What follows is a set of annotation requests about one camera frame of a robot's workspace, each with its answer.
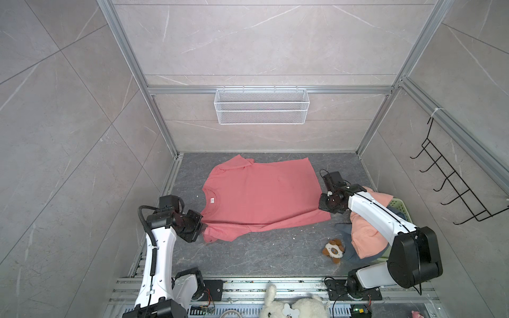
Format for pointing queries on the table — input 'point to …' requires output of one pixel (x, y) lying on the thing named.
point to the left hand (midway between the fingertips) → (206, 219)
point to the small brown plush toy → (334, 249)
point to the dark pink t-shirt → (242, 196)
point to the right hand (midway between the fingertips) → (324, 204)
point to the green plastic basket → (399, 203)
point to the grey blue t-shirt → (348, 253)
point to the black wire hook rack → (480, 211)
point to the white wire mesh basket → (262, 106)
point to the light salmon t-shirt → (367, 239)
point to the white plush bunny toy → (312, 307)
